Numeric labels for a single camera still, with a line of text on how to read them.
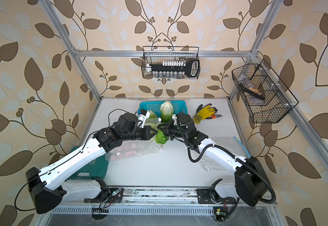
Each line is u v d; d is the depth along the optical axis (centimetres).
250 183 41
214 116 108
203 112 108
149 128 62
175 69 85
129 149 73
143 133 62
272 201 39
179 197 75
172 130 68
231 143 96
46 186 39
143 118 65
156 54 91
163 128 73
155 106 99
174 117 76
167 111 96
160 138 71
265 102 74
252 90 75
